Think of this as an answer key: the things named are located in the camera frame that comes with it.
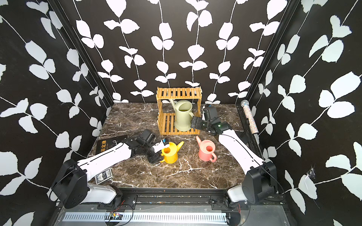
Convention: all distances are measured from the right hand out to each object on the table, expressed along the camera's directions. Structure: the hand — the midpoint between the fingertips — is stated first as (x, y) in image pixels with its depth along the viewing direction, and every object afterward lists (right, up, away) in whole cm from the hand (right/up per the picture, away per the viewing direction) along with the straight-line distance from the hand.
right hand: (195, 119), depth 83 cm
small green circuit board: (-43, -50, -12) cm, 67 cm away
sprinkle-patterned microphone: (+34, -6, -1) cm, 35 cm away
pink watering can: (+7, -18, +1) cm, 20 cm away
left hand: (-21, -20, +1) cm, 29 cm away
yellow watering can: (-15, -20, -2) cm, 25 cm away
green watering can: (-7, +3, +6) cm, 10 cm away
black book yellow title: (-63, -18, +12) cm, 67 cm away
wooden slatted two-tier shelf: (-21, -2, +24) cm, 32 cm away
